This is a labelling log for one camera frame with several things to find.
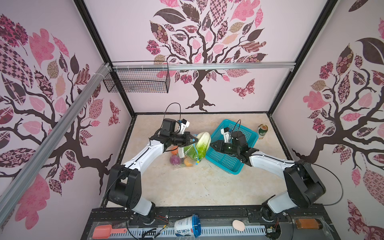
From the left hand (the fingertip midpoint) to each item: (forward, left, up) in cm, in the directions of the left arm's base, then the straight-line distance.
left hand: (198, 142), depth 80 cm
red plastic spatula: (-39, +44, -17) cm, 61 cm away
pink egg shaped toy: (-36, -19, -17) cm, 45 cm away
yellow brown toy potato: (-6, +6, -13) cm, 16 cm away
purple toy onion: (-4, +14, -13) cm, 19 cm away
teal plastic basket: (-3, -21, -19) cm, 28 cm away
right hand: (+3, -8, -5) cm, 10 cm away
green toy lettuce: (-5, 0, -1) cm, 5 cm away
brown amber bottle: (-36, -54, -15) cm, 67 cm away
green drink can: (+16, -44, -9) cm, 47 cm away
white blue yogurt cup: (-37, +4, -10) cm, 39 cm away
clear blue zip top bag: (-6, +10, -17) cm, 20 cm away
